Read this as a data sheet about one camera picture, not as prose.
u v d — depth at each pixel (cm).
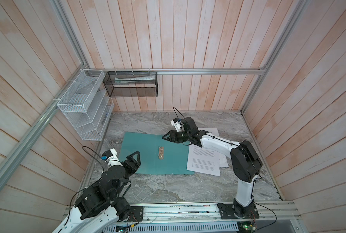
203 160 93
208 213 75
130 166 56
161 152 96
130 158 58
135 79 90
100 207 44
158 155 95
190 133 72
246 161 52
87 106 72
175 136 78
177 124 84
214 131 108
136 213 73
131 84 104
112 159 57
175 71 97
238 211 65
